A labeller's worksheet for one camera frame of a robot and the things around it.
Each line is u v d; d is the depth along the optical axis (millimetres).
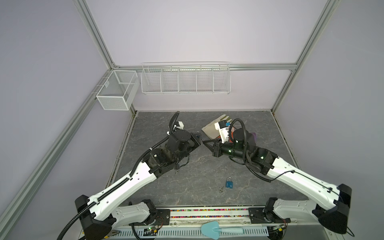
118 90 986
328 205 401
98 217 378
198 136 677
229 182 845
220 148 586
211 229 699
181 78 1000
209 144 654
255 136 1048
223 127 589
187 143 482
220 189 825
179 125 623
